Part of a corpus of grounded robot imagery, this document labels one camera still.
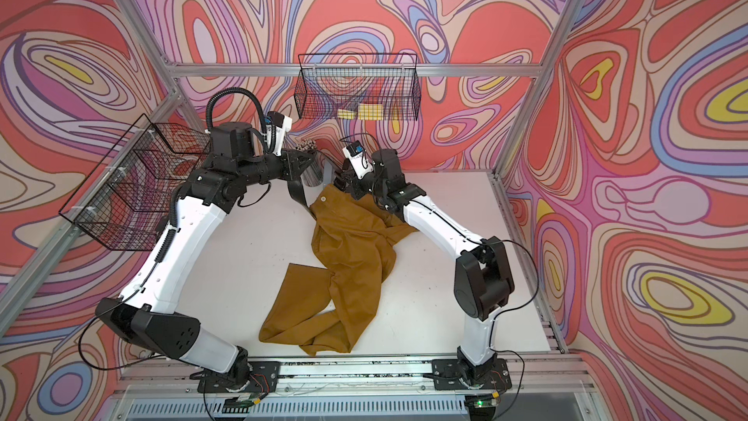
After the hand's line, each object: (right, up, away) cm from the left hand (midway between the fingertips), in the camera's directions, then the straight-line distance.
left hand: (313, 155), depth 68 cm
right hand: (+7, -5, +16) cm, 19 cm away
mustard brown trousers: (0, -43, +16) cm, 46 cm away
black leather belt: (-4, -10, -1) cm, 10 cm away
